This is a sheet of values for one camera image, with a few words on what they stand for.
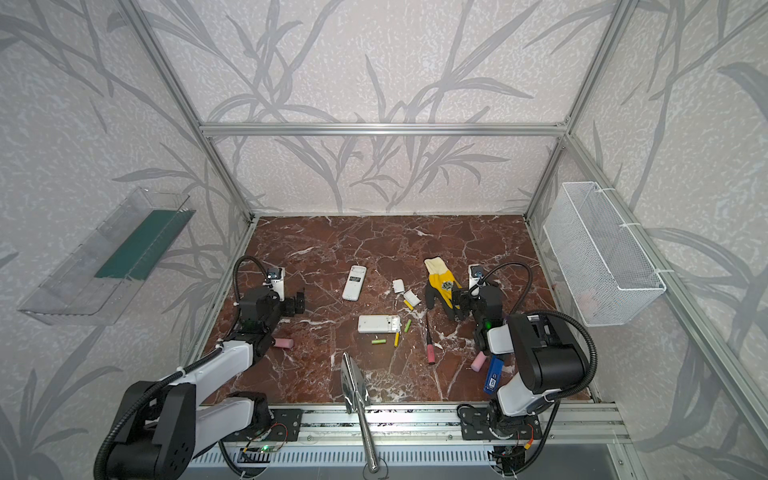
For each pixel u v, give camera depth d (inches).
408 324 35.9
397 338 34.8
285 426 28.5
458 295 33.3
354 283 39.0
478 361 32.5
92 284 25.0
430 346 34.0
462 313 36.1
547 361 17.9
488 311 27.3
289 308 31.6
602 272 24.7
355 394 30.9
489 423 28.9
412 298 38.1
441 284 38.2
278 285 30.4
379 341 34.5
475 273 31.7
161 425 16.2
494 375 31.0
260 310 26.4
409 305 37.1
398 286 39.2
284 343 32.7
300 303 32.4
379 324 35.7
